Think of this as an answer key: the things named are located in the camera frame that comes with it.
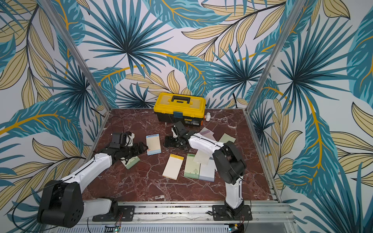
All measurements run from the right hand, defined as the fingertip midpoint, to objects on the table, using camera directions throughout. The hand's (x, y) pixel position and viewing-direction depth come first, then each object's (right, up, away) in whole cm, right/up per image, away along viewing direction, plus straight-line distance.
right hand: (167, 143), depth 91 cm
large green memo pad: (+16, -15, -3) cm, 22 cm away
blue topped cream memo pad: (-10, -1, +7) cm, 12 cm away
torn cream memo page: (+22, -9, +2) cm, 24 cm away
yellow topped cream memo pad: (+4, -14, -2) cm, 15 cm away
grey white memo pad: (+25, -17, -3) cm, 30 cm away
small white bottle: (+28, +18, +19) cm, 39 cm away
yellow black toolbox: (+4, +23, +8) cm, 25 cm away
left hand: (-13, -4, -4) cm, 15 cm away
